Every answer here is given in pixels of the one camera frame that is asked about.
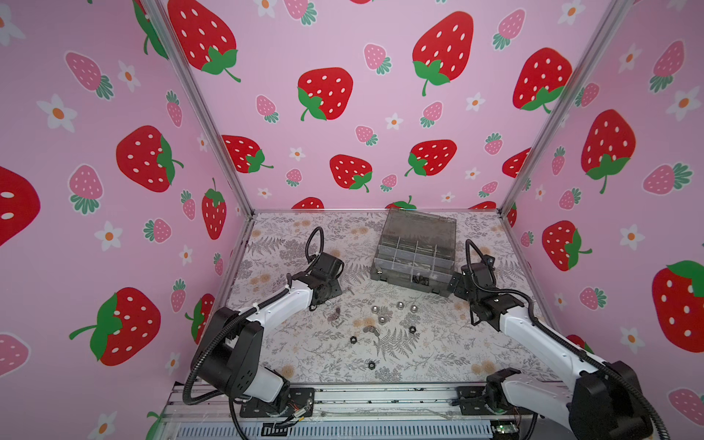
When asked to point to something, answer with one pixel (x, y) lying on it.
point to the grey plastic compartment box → (416, 249)
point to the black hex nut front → (371, 365)
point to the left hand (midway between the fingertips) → (334, 289)
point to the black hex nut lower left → (353, 339)
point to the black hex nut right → (412, 329)
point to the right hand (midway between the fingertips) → (463, 282)
